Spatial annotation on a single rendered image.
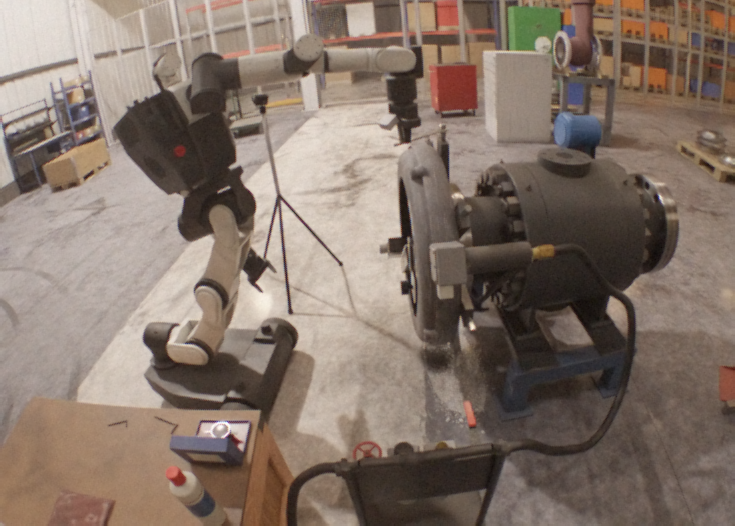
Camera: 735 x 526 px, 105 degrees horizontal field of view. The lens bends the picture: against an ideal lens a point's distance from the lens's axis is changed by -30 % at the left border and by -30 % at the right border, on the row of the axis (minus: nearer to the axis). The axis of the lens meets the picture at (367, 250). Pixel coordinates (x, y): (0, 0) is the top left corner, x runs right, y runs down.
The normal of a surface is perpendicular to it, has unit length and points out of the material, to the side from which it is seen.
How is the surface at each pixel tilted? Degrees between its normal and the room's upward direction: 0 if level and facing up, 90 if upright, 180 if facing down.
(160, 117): 75
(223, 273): 90
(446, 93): 90
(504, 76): 90
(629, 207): 48
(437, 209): 44
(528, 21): 90
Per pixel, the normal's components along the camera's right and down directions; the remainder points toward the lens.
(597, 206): -0.04, -0.24
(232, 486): -0.10, -0.86
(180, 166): 0.77, -0.02
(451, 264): -0.01, 0.13
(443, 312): 0.02, 0.55
